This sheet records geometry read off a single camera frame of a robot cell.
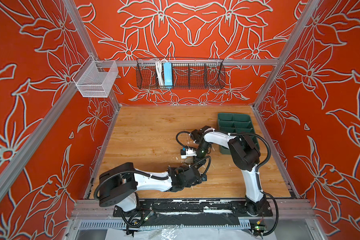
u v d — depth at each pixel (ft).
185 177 2.04
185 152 2.62
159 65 2.87
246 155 1.78
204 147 2.55
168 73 2.94
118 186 1.44
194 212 2.39
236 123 3.33
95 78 3.06
